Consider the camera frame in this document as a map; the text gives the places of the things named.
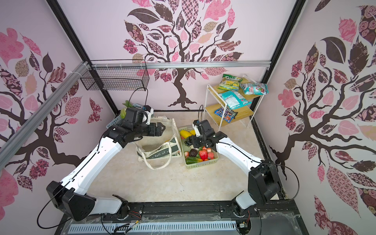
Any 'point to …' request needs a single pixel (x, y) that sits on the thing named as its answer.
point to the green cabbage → (123, 113)
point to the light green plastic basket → (186, 148)
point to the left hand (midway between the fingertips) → (158, 129)
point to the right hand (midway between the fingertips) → (195, 138)
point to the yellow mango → (186, 134)
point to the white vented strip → (152, 227)
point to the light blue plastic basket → (119, 118)
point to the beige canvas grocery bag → (158, 151)
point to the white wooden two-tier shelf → (214, 101)
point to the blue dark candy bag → (228, 115)
